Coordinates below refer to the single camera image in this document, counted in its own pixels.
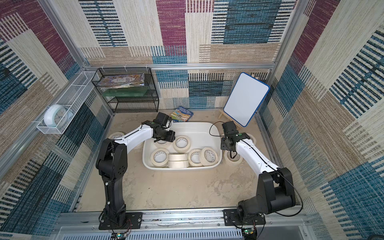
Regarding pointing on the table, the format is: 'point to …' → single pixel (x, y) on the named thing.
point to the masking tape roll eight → (178, 164)
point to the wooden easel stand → (222, 112)
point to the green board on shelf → (124, 91)
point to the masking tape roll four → (181, 144)
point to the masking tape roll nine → (193, 164)
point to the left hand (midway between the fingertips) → (170, 136)
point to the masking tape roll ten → (208, 156)
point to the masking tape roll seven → (177, 157)
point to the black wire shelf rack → (141, 104)
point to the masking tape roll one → (115, 135)
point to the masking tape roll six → (163, 143)
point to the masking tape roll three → (233, 158)
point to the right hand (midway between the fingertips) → (228, 143)
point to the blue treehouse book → (181, 114)
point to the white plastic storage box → (197, 146)
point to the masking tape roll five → (159, 157)
